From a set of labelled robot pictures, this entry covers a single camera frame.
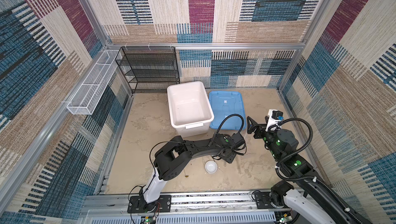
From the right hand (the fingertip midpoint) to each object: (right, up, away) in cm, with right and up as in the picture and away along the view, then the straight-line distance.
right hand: (256, 119), depth 73 cm
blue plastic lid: (-10, +8, +39) cm, 41 cm away
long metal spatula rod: (-34, -30, +8) cm, 46 cm away
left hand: (-10, -21, +14) cm, 27 cm away
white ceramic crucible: (-20, -26, +10) cm, 35 cm away
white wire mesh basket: (-92, +8, +15) cm, 94 cm away
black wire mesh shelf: (-62, +31, +36) cm, 78 cm away
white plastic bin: (-33, +2, +35) cm, 48 cm away
